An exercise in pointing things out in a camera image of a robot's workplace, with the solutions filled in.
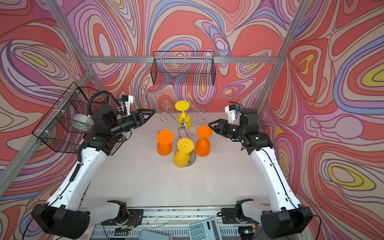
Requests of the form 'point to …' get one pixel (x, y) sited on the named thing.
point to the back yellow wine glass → (184, 120)
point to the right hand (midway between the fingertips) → (211, 129)
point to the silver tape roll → (82, 122)
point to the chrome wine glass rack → (184, 133)
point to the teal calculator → (207, 229)
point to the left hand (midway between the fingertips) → (154, 113)
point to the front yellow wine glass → (181, 158)
